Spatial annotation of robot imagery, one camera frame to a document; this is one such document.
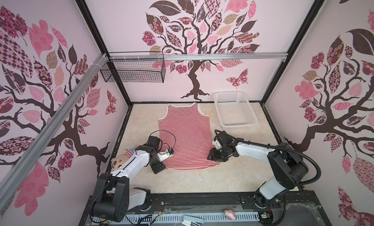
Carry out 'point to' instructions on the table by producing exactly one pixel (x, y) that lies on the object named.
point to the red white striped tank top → (186, 130)
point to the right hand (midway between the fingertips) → (210, 157)
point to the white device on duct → (192, 220)
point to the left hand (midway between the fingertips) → (157, 165)
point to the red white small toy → (230, 215)
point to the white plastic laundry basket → (234, 109)
